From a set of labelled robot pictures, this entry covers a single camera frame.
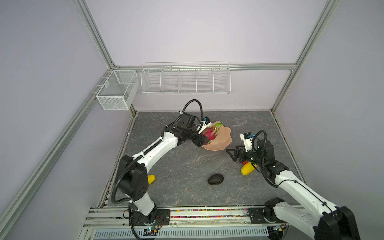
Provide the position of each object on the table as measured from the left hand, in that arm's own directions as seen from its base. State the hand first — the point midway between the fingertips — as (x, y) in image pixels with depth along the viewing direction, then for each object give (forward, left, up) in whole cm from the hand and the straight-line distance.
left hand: (205, 136), depth 83 cm
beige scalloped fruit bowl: (+9, -14, -19) cm, 25 cm away
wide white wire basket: (+40, +11, +11) cm, 43 cm away
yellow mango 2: (-17, +32, -14) cm, 39 cm away
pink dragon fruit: (-1, -3, +3) cm, 4 cm away
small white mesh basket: (+39, +56, +5) cm, 68 cm away
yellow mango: (-15, -24, -14) cm, 31 cm away
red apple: (-18, -18, +1) cm, 25 cm away
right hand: (-8, -14, -2) cm, 17 cm away
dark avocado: (-20, -4, -13) cm, 24 cm away
